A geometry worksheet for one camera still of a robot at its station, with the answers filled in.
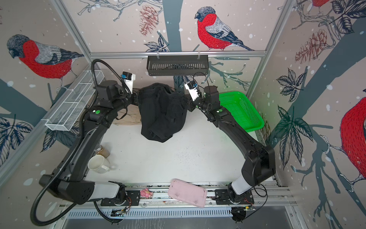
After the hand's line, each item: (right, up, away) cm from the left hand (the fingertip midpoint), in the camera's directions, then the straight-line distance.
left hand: (140, 88), depth 68 cm
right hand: (+20, -4, +7) cm, 21 cm away
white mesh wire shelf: (-41, -13, +4) cm, 43 cm away
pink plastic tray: (+23, -54, +6) cm, 59 cm away
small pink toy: (+1, -54, +6) cm, 55 cm away
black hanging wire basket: (+16, +24, +39) cm, 48 cm away
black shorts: (+6, -11, +22) cm, 26 cm away
